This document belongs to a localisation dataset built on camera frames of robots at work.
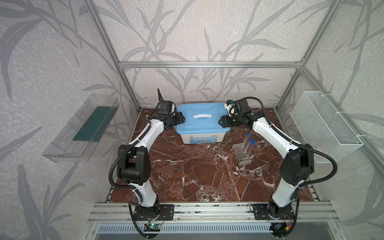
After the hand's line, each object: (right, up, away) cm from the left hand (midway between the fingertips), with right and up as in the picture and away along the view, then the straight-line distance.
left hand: (183, 114), depth 91 cm
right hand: (+24, -2, -4) cm, 25 cm away
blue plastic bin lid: (+11, -2, 0) cm, 12 cm away
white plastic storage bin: (+12, -15, +2) cm, 19 cm away
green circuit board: (-13, -56, -20) cm, 61 cm away
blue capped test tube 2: (+40, -15, -7) cm, 43 cm away
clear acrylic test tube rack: (+37, -26, +1) cm, 45 cm away
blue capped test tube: (+39, -13, -3) cm, 41 cm away
